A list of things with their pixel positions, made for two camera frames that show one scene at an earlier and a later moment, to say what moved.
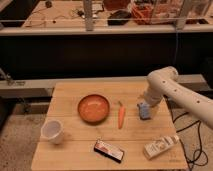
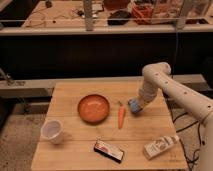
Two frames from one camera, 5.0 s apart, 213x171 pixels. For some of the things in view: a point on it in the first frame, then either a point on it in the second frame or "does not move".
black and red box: (109, 151) does not move
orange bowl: (93, 108) does not move
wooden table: (96, 126) does not move
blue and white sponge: (144, 110) to (134, 105)
